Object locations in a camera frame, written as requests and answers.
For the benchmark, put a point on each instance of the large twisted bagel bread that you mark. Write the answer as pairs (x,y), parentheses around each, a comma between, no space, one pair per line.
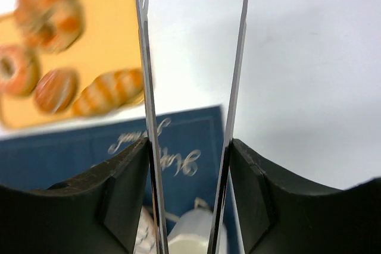
(49,25)

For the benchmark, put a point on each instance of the metal serving tongs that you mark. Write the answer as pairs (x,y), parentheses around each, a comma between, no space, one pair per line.
(151,123)

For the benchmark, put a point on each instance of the pink glazed donut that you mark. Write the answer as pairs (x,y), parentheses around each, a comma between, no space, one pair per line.
(19,70)

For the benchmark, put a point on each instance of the yellow serving tray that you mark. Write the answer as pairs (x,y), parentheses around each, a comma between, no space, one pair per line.
(110,42)

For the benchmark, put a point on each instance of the small round bun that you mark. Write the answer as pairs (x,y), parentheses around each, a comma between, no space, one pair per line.
(56,90)

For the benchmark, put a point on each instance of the floral patterned ceramic plate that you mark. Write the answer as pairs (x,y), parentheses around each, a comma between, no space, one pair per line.
(145,242)

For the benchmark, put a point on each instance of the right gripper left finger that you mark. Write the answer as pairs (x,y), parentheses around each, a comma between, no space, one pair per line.
(96,211)

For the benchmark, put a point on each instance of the white ceramic mug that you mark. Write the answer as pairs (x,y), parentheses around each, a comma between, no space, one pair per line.
(191,233)

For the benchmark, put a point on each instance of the dark blue placemat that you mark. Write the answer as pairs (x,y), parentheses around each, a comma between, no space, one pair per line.
(190,146)

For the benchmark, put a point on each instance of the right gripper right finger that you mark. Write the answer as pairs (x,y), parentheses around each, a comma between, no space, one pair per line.
(282,212)

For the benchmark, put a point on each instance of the small striped croissant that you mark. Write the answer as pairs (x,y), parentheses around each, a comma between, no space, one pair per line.
(108,92)

